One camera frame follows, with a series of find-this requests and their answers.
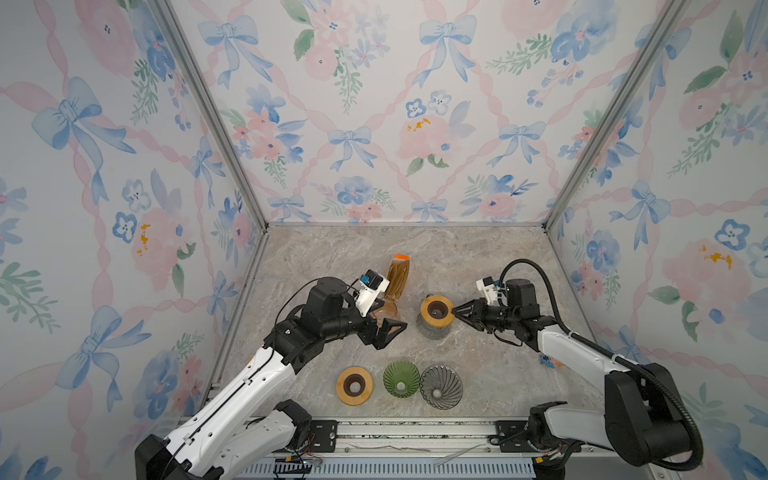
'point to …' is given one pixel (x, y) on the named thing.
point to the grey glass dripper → (441, 387)
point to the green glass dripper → (401, 378)
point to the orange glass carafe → (388, 311)
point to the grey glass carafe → (437, 310)
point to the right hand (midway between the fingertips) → (453, 311)
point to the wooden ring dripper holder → (437, 322)
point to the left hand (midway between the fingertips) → (394, 312)
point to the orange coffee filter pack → (398, 274)
